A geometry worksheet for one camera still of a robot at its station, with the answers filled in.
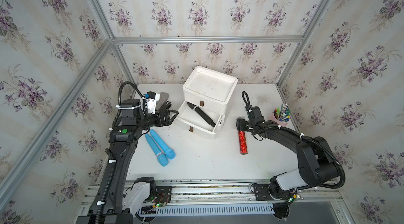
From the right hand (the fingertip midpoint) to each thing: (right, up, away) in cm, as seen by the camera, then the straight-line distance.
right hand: (244, 124), depth 93 cm
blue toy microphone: (-43, -14, -11) cm, 46 cm away
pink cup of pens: (+22, +5, -1) cm, 22 cm away
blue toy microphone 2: (-47, -17, -11) cm, 51 cm away
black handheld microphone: (-28, +9, -1) cm, 29 cm away
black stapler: (-49, +11, +12) cm, 51 cm away
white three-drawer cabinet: (-22, +19, -8) cm, 30 cm away
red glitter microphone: (-2, -13, -6) cm, 15 cm away
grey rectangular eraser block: (-53, +16, +17) cm, 58 cm away
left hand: (-40, +9, -22) cm, 46 cm away
